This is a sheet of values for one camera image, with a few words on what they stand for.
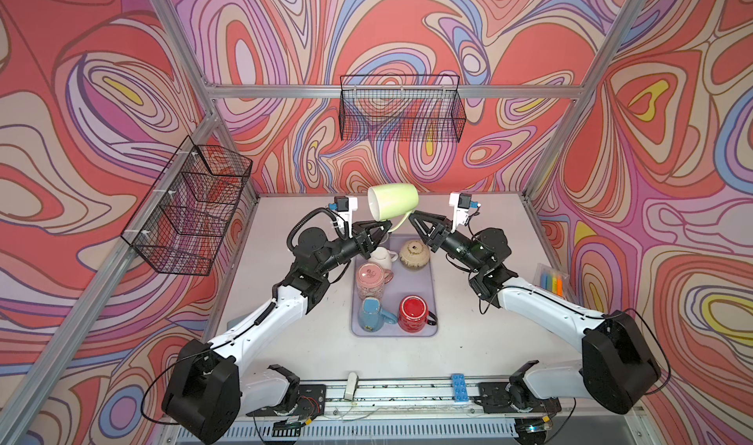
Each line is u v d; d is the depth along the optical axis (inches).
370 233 25.3
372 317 31.4
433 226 25.5
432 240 24.9
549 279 37.2
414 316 31.4
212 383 15.6
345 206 24.5
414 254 35.9
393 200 25.6
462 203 25.1
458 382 29.5
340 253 24.6
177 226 29.0
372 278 33.0
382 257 35.5
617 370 16.0
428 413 28.8
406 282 37.4
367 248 25.6
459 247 25.5
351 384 28.9
